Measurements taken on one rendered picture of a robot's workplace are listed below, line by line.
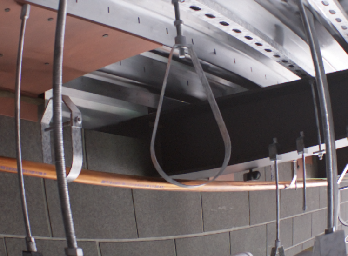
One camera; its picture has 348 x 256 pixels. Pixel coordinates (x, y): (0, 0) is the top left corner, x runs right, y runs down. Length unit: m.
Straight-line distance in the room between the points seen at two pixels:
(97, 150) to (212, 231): 0.68
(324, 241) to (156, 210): 1.20
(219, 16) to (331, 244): 0.52
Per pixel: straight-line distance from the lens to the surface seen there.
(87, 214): 1.47
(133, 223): 1.63
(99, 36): 1.02
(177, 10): 0.83
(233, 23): 0.97
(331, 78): 1.49
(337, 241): 0.60
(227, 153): 0.79
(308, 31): 0.66
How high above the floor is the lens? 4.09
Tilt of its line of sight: 12 degrees up
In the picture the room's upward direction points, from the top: 5 degrees counter-clockwise
